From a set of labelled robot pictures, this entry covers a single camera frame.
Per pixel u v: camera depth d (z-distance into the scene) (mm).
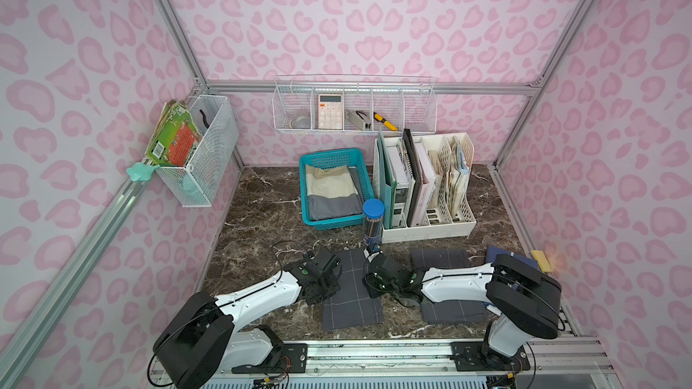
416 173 767
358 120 986
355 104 1027
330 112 947
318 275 662
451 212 994
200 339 411
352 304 816
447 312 802
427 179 784
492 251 927
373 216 818
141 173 624
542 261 949
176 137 730
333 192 1070
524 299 446
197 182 722
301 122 949
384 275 673
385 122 977
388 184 745
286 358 719
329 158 1136
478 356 722
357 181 1099
